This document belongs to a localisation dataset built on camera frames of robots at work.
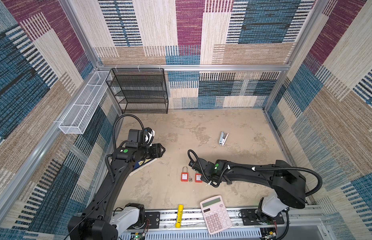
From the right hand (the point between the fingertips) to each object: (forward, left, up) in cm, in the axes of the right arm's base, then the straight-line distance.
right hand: (210, 171), depth 85 cm
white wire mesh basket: (+15, +63, +31) cm, 72 cm away
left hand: (+7, +26, +15) cm, 31 cm away
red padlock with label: (-1, +14, -3) cm, 15 cm away
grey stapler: (+23, -12, -2) cm, 26 cm away
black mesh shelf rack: (+57, +45, +13) cm, 74 cm away
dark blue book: (+6, +41, -3) cm, 42 cm away
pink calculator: (-21, 0, -2) cm, 21 cm away
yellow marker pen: (-18, +16, -2) cm, 24 cm away
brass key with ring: (-3, +11, -5) cm, 12 cm away
